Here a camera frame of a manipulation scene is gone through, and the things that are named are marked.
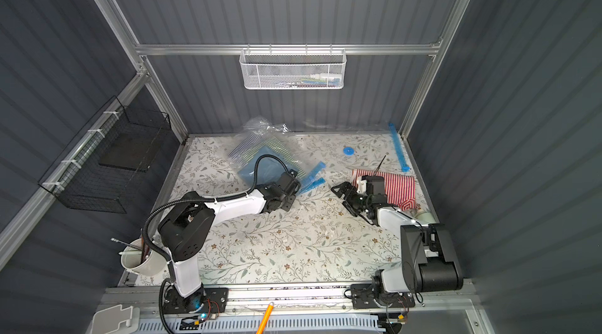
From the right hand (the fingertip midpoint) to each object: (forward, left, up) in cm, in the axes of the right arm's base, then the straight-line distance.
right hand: (340, 195), depth 90 cm
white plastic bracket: (-40, +69, 0) cm, 80 cm away
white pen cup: (-23, +69, -1) cm, 73 cm away
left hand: (0, +20, -3) cm, 21 cm away
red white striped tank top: (+6, -26, -5) cm, 27 cm away
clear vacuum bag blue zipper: (+25, +34, -3) cm, 42 cm away
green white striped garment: (+30, +30, -3) cm, 42 cm away
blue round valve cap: (+29, -7, -8) cm, 31 cm away
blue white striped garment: (+25, +47, -6) cm, 54 cm away
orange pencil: (-40, +26, -7) cm, 48 cm away
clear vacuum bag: (+21, -32, -8) cm, 39 cm away
